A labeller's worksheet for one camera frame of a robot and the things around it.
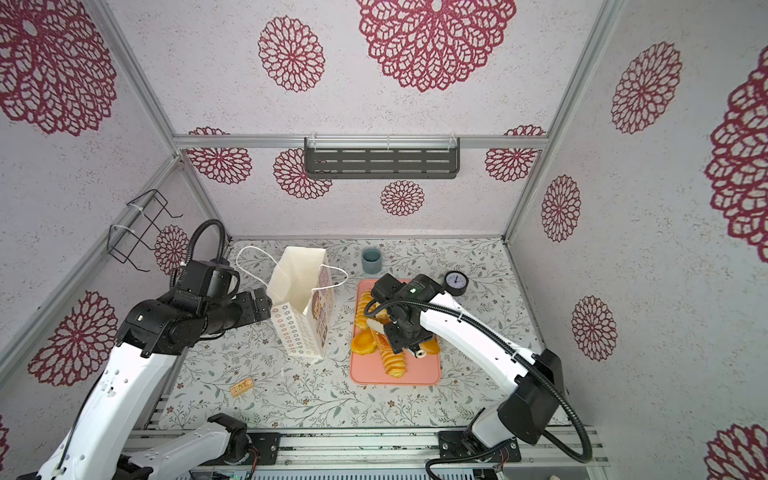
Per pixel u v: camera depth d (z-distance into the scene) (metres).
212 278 0.48
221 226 0.56
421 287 0.52
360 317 0.95
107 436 0.37
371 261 1.06
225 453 0.63
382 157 0.93
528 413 0.39
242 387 0.83
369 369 0.86
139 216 0.78
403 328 0.60
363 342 0.88
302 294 0.73
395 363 0.85
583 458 0.37
